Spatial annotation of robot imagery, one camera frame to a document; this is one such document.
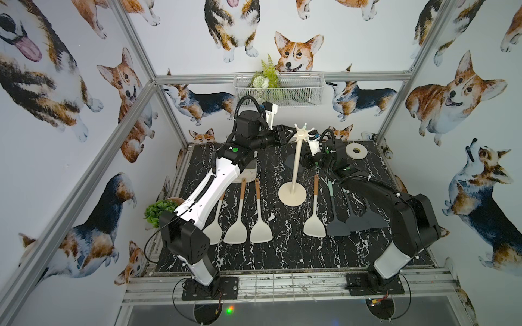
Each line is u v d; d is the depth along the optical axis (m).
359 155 1.16
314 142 0.75
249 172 1.07
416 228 0.46
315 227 0.88
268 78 0.82
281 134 0.65
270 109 0.65
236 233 0.86
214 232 0.87
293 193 1.00
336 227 0.88
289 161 0.81
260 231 0.86
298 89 0.92
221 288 0.73
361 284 0.74
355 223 0.90
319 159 0.75
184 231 0.42
